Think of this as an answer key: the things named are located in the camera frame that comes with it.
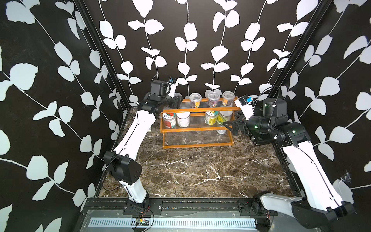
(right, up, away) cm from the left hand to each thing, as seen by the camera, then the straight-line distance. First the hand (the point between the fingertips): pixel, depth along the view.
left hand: (177, 93), depth 77 cm
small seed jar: (+10, -3, +1) cm, 10 cm away
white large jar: (+3, -14, +5) cm, 15 cm away
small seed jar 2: (+20, -2, +2) cm, 20 cm away
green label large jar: (+28, -12, +8) cm, 31 cm away
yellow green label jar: (+19, -13, +8) cm, 25 cm away
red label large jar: (-6, -14, +6) cm, 17 cm away
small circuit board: (-18, -65, -7) cm, 68 cm away
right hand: (+24, -12, -13) cm, 30 cm away
